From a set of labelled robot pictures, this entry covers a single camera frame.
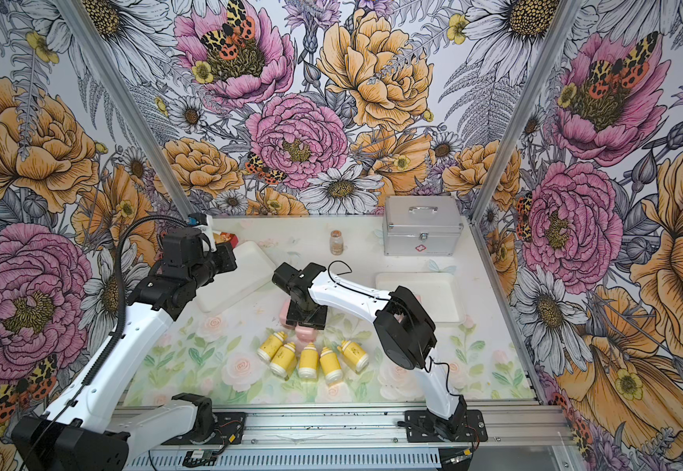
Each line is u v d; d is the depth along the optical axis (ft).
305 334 2.79
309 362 2.55
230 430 2.40
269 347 2.62
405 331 1.67
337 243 3.55
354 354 2.59
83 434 1.21
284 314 2.88
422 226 3.28
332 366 2.55
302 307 2.39
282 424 2.51
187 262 1.83
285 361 2.55
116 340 1.47
